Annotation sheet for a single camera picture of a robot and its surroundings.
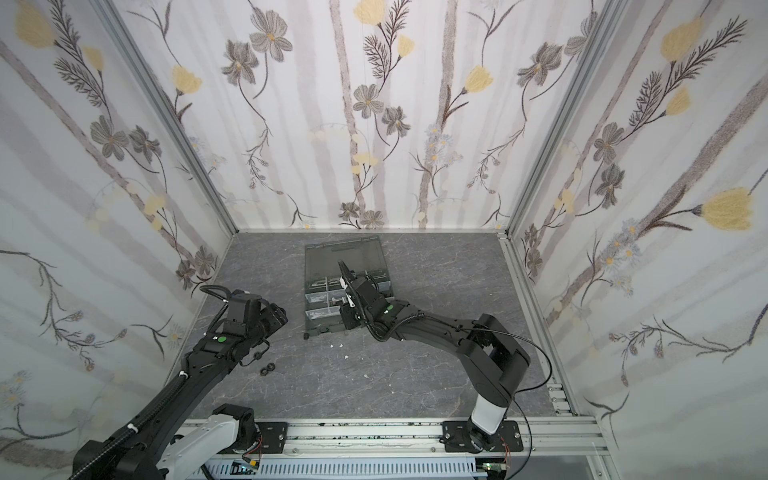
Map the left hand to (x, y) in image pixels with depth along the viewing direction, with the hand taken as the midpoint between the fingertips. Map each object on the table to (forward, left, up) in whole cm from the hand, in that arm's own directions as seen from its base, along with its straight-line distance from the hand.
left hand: (275, 307), depth 84 cm
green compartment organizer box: (+11, -11, -8) cm, 18 cm away
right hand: (+1, -18, +2) cm, 18 cm away
